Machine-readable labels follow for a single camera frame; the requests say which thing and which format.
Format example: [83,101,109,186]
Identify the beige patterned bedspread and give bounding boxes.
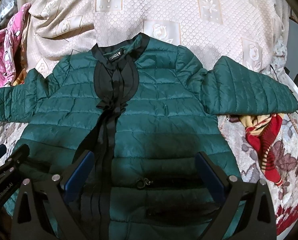
[17,0,289,76]

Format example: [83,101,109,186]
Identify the dark green quilted puffer jacket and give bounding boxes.
[0,32,298,240]

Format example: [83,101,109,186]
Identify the pink penguin print garment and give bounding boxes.
[0,3,31,88]

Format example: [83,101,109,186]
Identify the orange yellow red cartoon garment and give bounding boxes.
[12,69,27,86]

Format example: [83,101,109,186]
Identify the grey plastic bag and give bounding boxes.
[0,0,18,29]

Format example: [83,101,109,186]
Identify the floral leaf print bed sheet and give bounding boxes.
[0,37,298,235]

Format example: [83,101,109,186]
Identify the red yellow striped knit garment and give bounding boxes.
[229,113,284,186]

